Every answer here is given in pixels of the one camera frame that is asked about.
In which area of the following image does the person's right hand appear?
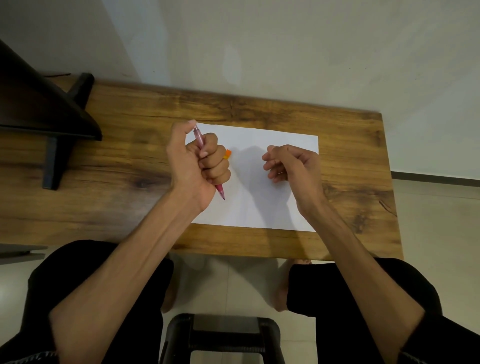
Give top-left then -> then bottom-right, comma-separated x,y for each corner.
261,144 -> 327,218

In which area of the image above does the person's left hand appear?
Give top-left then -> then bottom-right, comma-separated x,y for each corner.
165,119 -> 232,214

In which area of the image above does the pink mechanical pencil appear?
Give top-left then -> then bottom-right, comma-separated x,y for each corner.
192,125 -> 226,202

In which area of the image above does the white paper sheet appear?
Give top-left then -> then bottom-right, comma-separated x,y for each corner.
184,122 -> 320,233

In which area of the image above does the person's left forearm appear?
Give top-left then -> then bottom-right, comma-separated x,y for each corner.
48,189 -> 205,364

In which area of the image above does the person's right forearm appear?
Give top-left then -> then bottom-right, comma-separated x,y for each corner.
303,198 -> 427,364

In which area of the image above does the person's right trouser leg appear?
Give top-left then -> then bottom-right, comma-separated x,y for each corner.
286,257 -> 443,364

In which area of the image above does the person's trouser leg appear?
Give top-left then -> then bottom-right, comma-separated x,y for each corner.
286,257 -> 443,364
0,239 -> 175,364

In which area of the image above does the person's right foot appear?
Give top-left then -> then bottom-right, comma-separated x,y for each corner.
273,259 -> 312,313

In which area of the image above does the person's foot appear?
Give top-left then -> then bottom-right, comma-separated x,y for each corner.
273,259 -> 312,313
161,277 -> 179,314

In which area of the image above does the person's left foot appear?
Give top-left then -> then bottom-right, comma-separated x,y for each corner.
161,277 -> 179,314

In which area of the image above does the person's left trouser leg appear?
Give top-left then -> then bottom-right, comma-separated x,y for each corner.
0,239 -> 175,364

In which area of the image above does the dark skirting board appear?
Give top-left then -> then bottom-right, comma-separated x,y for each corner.
391,171 -> 480,188

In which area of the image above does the black television stand leg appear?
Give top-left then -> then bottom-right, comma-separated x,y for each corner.
41,72 -> 95,191

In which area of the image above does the black stool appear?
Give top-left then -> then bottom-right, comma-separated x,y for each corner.
159,313 -> 286,364

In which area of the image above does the black flat screen television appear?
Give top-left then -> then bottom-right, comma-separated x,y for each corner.
0,39 -> 103,142

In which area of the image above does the grey metal bar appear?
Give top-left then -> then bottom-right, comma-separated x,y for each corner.
0,243 -> 49,266

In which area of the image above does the black right shirt sleeve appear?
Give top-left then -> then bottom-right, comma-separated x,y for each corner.
397,314 -> 480,364

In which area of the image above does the black shirt sleeve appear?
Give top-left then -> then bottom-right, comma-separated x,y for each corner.
0,331 -> 61,364
397,314 -> 480,364

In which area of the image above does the black left shirt sleeve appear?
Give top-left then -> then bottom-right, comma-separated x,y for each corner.
0,331 -> 61,364

